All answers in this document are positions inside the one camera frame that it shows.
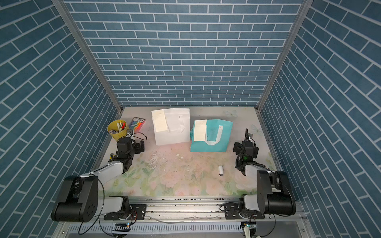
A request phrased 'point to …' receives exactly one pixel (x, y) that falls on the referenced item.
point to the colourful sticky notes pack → (137, 123)
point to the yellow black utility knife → (112, 155)
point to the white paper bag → (171, 125)
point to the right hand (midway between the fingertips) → (247, 145)
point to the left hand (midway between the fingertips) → (137, 140)
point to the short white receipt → (200, 130)
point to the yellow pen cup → (118, 129)
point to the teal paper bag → (219, 137)
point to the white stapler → (221, 170)
